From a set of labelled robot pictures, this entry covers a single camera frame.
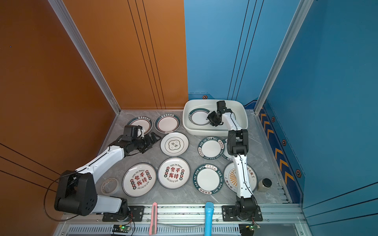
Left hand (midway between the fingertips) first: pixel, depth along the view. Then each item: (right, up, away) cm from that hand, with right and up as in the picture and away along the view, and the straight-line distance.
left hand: (157, 140), depth 88 cm
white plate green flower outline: (+9, -4, +12) cm, 15 cm away
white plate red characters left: (-10, -23, -3) cm, 25 cm away
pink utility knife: (+3, -38, -18) cm, 42 cm away
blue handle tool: (+30, -32, -15) cm, 46 cm away
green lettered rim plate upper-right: (+43, -11, +6) cm, 45 cm away
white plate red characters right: (+10, -20, -1) cm, 22 cm away
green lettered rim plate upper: (+33, -7, +9) cm, 35 cm away
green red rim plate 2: (-17, +11, +25) cm, 32 cm away
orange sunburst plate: (+43, -22, -3) cm, 48 cm away
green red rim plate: (+25, +15, +27) cm, 40 cm away
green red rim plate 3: (+1, +10, +25) cm, 27 cm away
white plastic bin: (+57, +22, +26) cm, 66 cm away
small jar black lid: (+58, -21, -14) cm, 63 cm away
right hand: (+31, +13, +24) cm, 42 cm away
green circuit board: (-13, -41, -17) cm, 47 cm away
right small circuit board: (+50, -40, -18) cm, 66 cm away
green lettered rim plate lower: (+30, -22, -3) cm, 38 cm away
